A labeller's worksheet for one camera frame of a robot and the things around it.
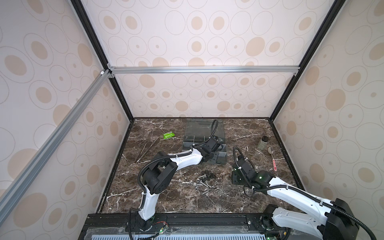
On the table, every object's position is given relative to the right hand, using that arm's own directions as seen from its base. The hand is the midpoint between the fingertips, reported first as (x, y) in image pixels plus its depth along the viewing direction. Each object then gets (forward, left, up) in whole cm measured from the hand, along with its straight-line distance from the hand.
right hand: (233, 175), depth 84 cm
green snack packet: (+33, +41, -4) cm, 53 cm away
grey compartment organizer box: (+36, +18, -4) cm, 40 cm away
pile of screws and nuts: (-1, +18, -5) cm, 19 cm away
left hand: (+15, +7, +2) cm, 16 cm away
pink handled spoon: (+19, -28, -6) cm, 35 cm away
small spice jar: (+22, -23, 0) cm, 31 cm away
